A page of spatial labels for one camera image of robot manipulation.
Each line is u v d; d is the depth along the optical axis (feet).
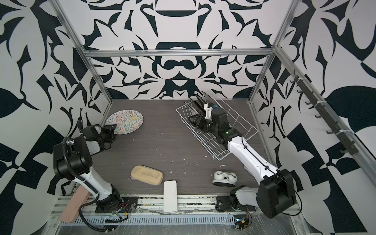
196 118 2.29
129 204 2.42
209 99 3.11
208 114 2.35
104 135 2.74
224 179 2.37
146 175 2.62
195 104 3.02
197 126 2.24
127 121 3.44
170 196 2.40
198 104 3.06
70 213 2.32
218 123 1.97
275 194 1.32
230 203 2.43
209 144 3.08
